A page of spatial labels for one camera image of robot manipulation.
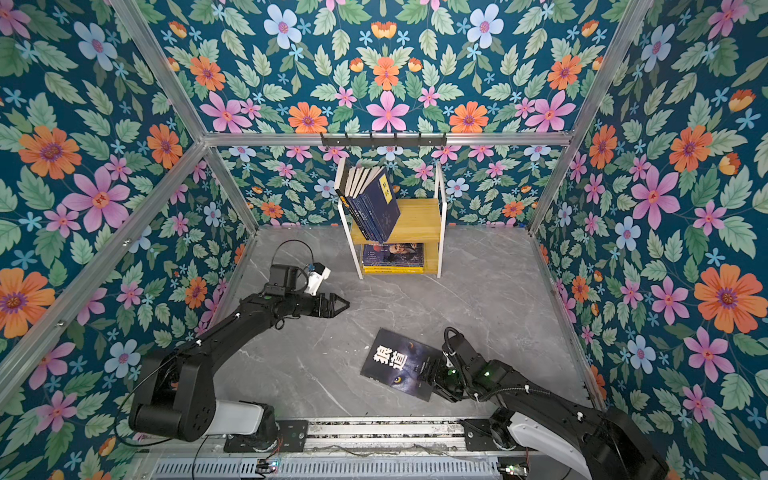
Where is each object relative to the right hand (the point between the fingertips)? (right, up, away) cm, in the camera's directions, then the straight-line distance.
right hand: (422, 384), depth 80 cm
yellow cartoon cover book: (-8, +31, +19) cm, 37 cm away
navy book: (-16, +50, -2) cm, 53 cm away
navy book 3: (-12, +49, +6) cm, 51 cm away
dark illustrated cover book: (-9, +33, +19) cm, 38 cm away
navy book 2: (-13, +47, 0) cm, 49 cm away
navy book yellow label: (-19, +48, -1) cm, 51 cm away
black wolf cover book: (-6, +4, +4) cm, 8 cm away
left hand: (-23, +23, +4) cm, 33 cm away
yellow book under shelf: (-9, +30, +21) cm, 38 cm away
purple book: (-9, +35, +20) cm, 41 cm away
